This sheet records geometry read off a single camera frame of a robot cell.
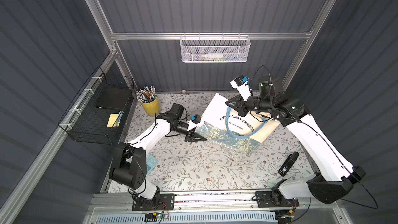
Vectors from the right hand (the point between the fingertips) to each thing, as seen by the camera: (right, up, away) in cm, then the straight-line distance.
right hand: (227, 103), depth 64 cm
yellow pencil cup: (-44, -2, +37) cm, 58 cm away
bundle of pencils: (-47, +6, +36) cm, 59 cm away
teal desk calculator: (-39, -33, +21) cm, 55 cm away
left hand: (-9, -16, +12) cm, 22 cm away
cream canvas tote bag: (-2, -9, +5) cm, 10 cm away
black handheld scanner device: (+35, -32, +17) cm, 50 cm away
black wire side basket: (-63, -5, +13) cm, 65 cm away
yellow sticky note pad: (-54, -7, +10) cm, 55 cm away
